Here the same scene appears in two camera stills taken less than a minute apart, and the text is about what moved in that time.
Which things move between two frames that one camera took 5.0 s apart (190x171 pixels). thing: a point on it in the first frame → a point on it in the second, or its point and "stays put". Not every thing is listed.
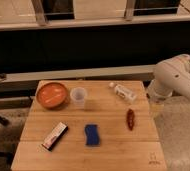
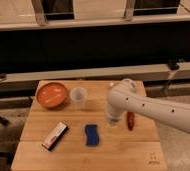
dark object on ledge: (2, 75) stays put
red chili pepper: (130, 118) stays put
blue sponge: (92, 134) stays put
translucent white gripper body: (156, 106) → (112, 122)
